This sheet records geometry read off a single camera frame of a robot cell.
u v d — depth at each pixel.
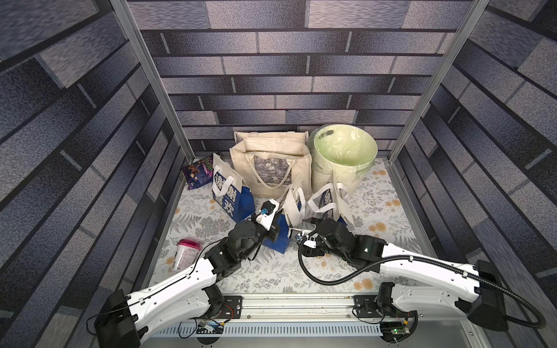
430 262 0.45
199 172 1.06
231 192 0.87
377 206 1.00
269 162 0.91
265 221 0.62
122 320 0.40
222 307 0.67
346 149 0.97
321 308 0.75
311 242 0.60
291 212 0.69
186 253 0.79
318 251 0.64
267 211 0.59
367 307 0.73
